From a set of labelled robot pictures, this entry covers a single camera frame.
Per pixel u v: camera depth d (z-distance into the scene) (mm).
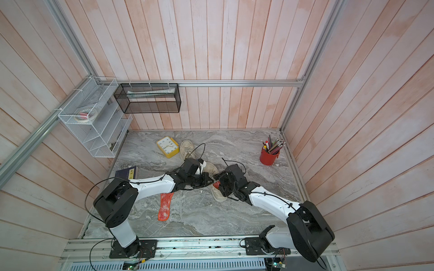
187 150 984
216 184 900
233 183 658
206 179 779
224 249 747
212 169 954
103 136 783
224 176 765
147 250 730
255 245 731
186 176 706
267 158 986
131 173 960
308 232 429
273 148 945
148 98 1048
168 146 1081
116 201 486
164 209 836
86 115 732
